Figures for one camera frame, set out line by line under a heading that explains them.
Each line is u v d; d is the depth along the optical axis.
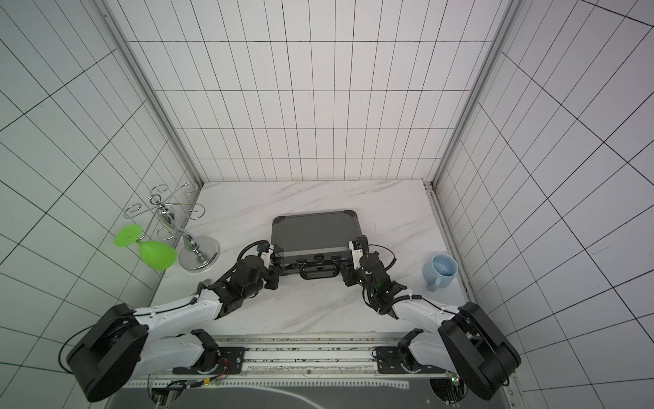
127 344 0.41
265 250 0.76
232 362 0.71
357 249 0.76
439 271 0.89
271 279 0.74
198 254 0.95
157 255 0.73
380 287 0.66
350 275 0.77
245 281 0.65
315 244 0.84
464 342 0.42
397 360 0.66
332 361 0.74
